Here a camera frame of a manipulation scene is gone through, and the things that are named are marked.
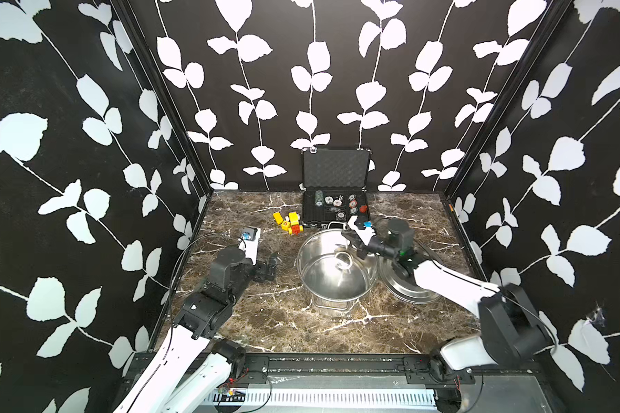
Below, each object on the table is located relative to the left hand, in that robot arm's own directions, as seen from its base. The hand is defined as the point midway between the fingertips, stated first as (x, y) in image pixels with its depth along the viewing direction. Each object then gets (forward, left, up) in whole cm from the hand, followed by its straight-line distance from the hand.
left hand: (262, 245), depth 71 cm
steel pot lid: (-4, -45, -24) cm, 52 cm away
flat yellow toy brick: (+31, 0, -26) cm, 40 cm away
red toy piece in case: (+32, -37, -24) cm, 55 cm away
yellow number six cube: (+26, -3, -24) cm, 36 cm away
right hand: (+8, -24, -5) cm, 26 cm away
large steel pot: (+4, -21, -27) cm, 34 cm away
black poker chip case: (+46, -27, -22) cm, 57 cm away
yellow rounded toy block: (+30, -7, -26) cm, 40 cm away
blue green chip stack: (+39, -18, -23) cm, 49 cm away
